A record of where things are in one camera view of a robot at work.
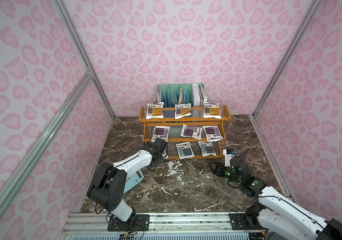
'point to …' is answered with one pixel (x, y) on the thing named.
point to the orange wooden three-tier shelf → (196, 119)
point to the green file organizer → (171, 94)
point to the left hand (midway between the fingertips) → (157, 158)
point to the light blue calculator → (133, 180)
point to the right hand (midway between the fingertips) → (211, 164)
